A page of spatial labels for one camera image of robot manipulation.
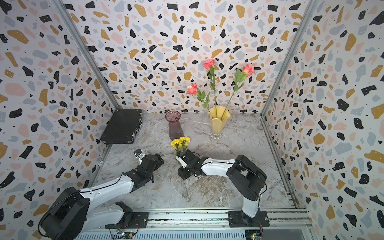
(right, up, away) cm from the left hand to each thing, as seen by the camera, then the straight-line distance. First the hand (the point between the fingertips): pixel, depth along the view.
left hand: (158, 158), depth 89 cm
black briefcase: (-33, +19, +22) cm, 44 cm away
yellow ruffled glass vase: (+37, +27, +11) cm, 47 cm away
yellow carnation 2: (+14, +9, +12) cm, 21 cm away
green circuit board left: (-10, -32, -18) cm, 38 cm away
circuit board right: (+50, -32, -19) cm, 62 cm away
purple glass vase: (+9, +17, +9) cm, 21 cm away
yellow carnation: (+9, +8, +11) cm, 16 cm away
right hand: (+14, -8, 0) cm, 16 cm away
